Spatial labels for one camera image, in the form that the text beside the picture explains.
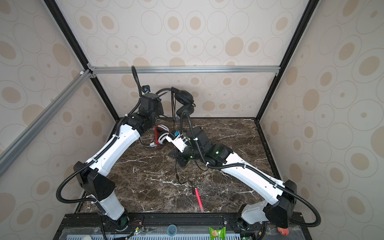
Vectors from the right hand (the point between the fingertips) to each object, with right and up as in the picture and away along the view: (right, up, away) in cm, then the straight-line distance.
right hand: (170, 154), depth 67 cm
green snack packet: (+22, -37, +2) cm, 43 cm away
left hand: (-8, +27, +9) cm, 29 cm away
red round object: (+53, -37, +3) cm, 64 cm away
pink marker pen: (+13, -27, +14) cm, 33 cm away
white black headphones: (-11, +10, +33) cm, 37 cm away
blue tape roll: (0, -38, +5) cm, 38 cm away
